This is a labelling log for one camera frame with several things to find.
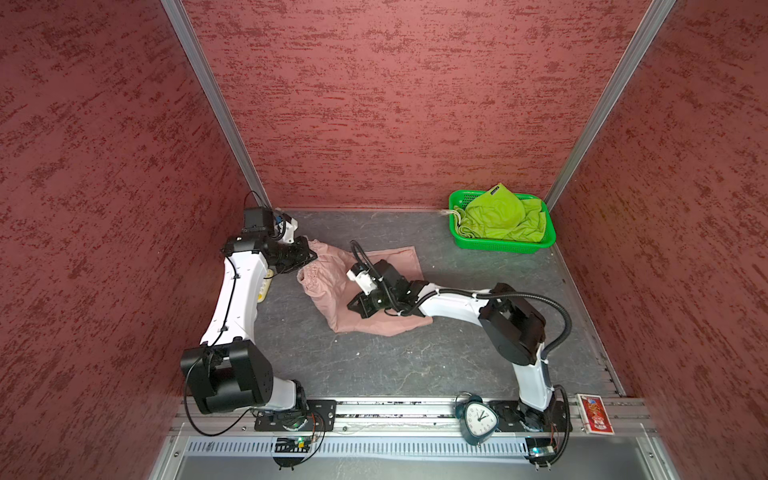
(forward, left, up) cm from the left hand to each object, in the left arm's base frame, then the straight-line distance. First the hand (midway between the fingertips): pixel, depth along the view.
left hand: (315, 261), depth 80 cm
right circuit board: (-40, -58, -20) cm, 73 cm away
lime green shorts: (+35, -63, -15) cm, 74 cm away
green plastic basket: (+40, -47, -12) cm, 63 cm away
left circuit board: (-40, +1, -21) cm, 45 cm away
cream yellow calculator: (+4, +21, -20) cm, 29 cm away
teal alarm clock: (-35, -43, -17) cm, 58 cm away
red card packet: (-34, -73, -18) cm, 82 cm away
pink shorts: (-3, -3, -2) cm, 5 cm away
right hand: (-8, -9, -13) cm, 18 cm away
